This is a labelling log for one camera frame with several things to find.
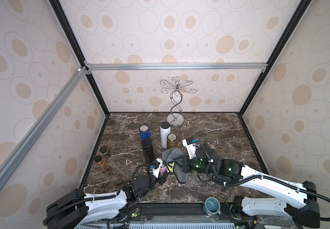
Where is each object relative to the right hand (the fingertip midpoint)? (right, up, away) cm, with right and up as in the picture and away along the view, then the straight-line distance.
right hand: (177, 158), depth 68 cm
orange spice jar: (-44, -8, +19) cm, 48 cm away
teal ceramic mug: (+19, -27, +8) cm, 34 cm away
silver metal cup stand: (+2, +21, +45) cm, 50 cm away
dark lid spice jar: (-44, 0, +19) cm, 48 cm away
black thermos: (-16, +4, +7) cm, 18 cm away
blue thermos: (-18, +12, +14) cm, 26 cm away
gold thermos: (-2, +7, +11) cm, 13 cm away
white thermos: (-6, +12, +17) cm, 22 cm away
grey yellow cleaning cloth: (-4, +2, -2) cm, 4 cm away
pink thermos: (-7, -6, +1) cm, 9 cm away
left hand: (-3, -5, +8) cm, 10 cm away
